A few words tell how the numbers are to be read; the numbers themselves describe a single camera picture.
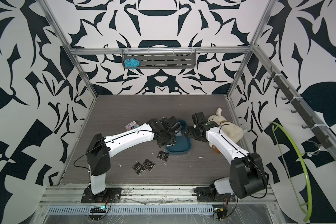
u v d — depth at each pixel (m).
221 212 0.71
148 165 0.83
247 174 0.42
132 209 0.71
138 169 0.81
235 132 0.86
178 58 0.96
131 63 0.91
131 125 0.96
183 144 0.89
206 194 0.70
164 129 0.59
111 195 0.79
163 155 0.87
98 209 0.73
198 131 0.61
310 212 0.49
